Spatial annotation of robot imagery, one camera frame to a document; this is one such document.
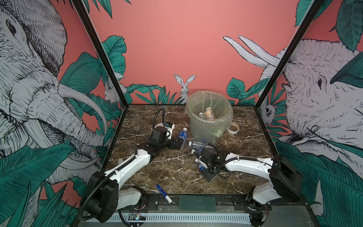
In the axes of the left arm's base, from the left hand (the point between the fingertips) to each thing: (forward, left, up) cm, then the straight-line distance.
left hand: (177, 136), depth 83 cm
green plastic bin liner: (+24, -14, +4) cm, 28 cm away
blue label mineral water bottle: (-15, -14, -10) cm, 23 cm away
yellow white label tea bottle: (+16, -21, +2) cm, 27 cm away
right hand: (-18, -17, -13) cm, 27 cm away
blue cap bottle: (+8, -4, -9) cm, 13 cm away
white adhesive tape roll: (+12, -42, -15) cm, 46 cm away
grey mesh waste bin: (+15, -22, +3) cm, 27 cm away
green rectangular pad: (-33, -10, -13) cm, 37 cm away
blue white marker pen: (-29, +6, -13) cm, 33 cm away
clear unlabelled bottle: (+1, -14, -12) cm, 19 cm away
